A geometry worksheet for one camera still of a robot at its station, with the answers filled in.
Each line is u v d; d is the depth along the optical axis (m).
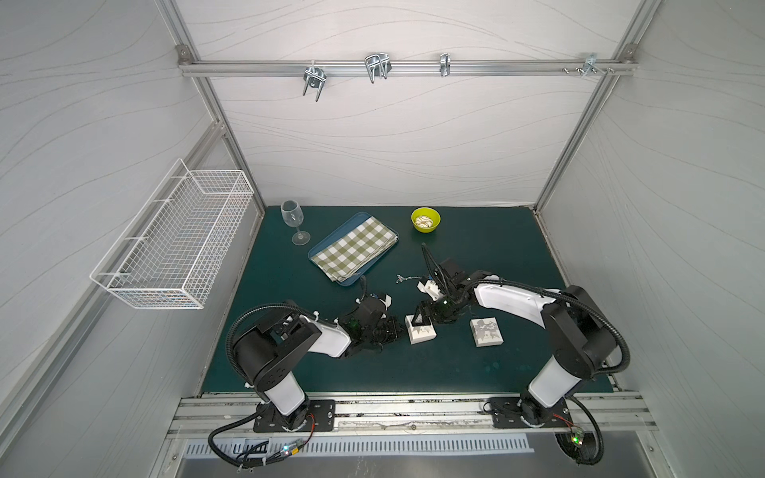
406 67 0.77
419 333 0.84
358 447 0.70
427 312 0.78
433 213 1.15
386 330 0.79
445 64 0.78
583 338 0.46
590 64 0.77
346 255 1.05
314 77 0.80
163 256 0.67
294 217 1.04
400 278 1.00
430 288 0.84
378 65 0.77
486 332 0.85
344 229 1.11
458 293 0.67
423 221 1.12
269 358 0.45
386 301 0.86
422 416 0.75
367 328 0.72
